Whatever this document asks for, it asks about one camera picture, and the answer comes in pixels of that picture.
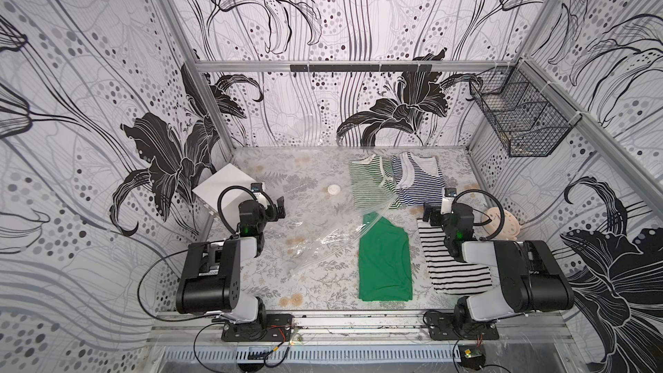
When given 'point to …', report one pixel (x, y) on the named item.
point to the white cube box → (228, 177)
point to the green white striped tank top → (374, 183)
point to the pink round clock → (510, 229)
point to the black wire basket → (531, 115)
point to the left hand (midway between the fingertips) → (273, 200)
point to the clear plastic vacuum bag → (309, 211)
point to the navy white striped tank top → (418, 180)
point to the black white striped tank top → (448, 275)
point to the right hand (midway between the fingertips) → (441, 200)
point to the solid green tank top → (384, 262)
